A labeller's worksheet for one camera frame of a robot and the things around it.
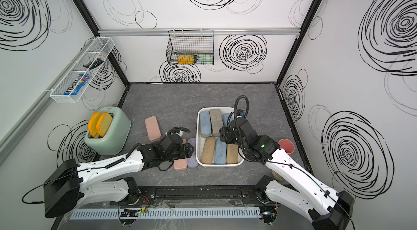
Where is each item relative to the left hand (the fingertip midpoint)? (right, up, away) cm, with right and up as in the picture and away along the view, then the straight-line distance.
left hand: (191, 151), depth 80 cm
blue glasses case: (+19, +15, +18) cm, 30 cm away
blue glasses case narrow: (+7, +12, +10) cm, 17 cm away
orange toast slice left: (-44, +15, -7) cm, 47 cm away
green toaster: (-37, +7, -1) cm, 38 cm away
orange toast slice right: (-41, +15, -5) cm, 44 cm away
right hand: (+18, +11, -6) cm, 22 cm away
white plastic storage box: (+10, -1, +4) cm, 11 cm away
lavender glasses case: (0, -6, 0) cm, 6 cm away
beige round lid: (+42, -11, -3) cm, 43 cm away
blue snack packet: (-48, +34, -8) cm, 59 cm away
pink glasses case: (-24, +9, +14) cm, 29 cm away
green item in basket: (+7, +48, +7) cm, 49 cm away
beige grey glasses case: (+13, +13, +11) cm, 22 cm away
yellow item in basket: (-4, +48, +7) cm, 48 cm away
